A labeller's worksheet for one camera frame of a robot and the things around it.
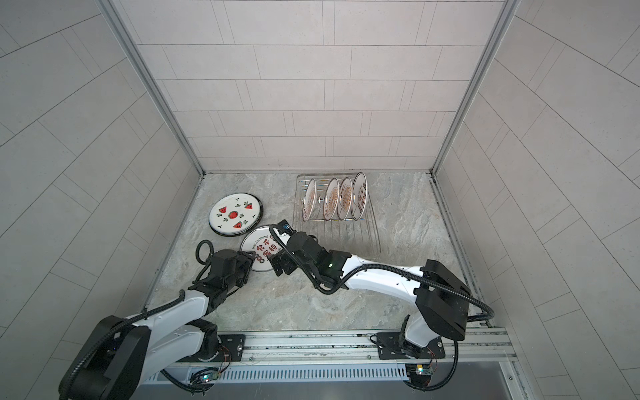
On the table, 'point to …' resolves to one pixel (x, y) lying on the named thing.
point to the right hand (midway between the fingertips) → (276, 252)
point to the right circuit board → (419, 374)
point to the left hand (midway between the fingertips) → (262, 252)
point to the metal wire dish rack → (359, 233)
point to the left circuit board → (204, 376)
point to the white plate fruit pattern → (236, 214)
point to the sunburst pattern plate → (345, 198)
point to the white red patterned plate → (309, 200)
